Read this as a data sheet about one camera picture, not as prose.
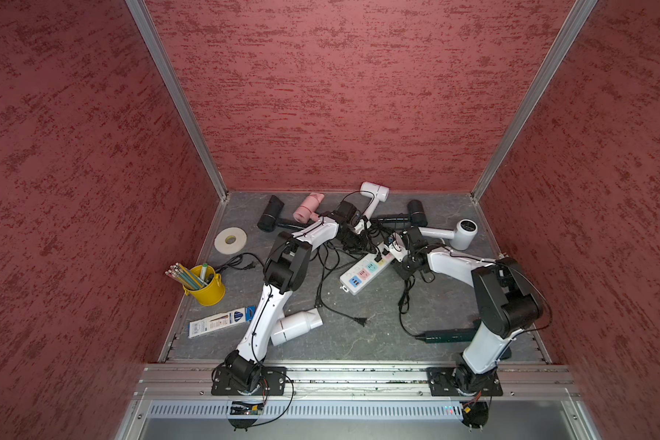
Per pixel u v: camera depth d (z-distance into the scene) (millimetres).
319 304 874
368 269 945
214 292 857
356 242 921
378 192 1138
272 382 740
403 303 875
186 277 793
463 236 979
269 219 1063
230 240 1039
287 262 644
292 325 787
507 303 482
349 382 757
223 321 831
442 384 739
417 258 722
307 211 1088
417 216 1071
